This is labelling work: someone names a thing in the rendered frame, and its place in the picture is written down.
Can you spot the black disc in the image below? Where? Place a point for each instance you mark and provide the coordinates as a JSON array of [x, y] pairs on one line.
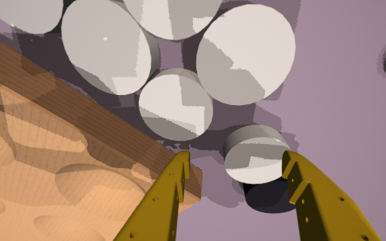
[[271, 197]]

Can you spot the orange tray with round pockets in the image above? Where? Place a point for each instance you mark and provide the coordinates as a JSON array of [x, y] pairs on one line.
[[62, 154]]

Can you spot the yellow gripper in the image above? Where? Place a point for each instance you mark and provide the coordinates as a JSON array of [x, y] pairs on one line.
[[324, 211]]

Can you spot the white disc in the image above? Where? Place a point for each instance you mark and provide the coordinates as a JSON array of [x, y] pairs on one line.
[[175, 106], [245, 54], [253, 154], [173, 19], [34, 16], [108, 47]]

